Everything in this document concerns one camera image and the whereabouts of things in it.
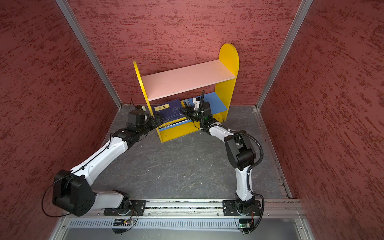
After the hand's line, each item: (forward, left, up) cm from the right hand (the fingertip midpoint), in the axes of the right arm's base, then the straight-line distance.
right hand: (177, 112), depth 89 cm
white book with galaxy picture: (+15, -6, -6) cm, 18 cm away
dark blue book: (+1, +5, -1) cm, 6 cm away
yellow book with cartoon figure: (-4, +3, -5) cm, 7 cm away
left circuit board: (-53, +26, -22) cm, 63 cm away
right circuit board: (-55, -33, -21) cm, 68 cm away
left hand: (-7, +11, 0) cm, 13 cm away
